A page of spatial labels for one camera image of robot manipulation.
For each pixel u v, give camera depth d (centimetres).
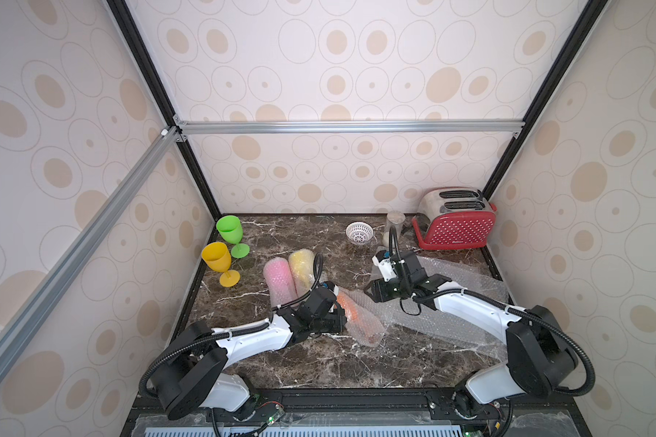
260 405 73
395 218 99
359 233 112
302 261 94
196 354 47
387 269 79
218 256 88
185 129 90
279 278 91
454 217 97
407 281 67
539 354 43
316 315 65
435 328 87
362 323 87
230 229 95
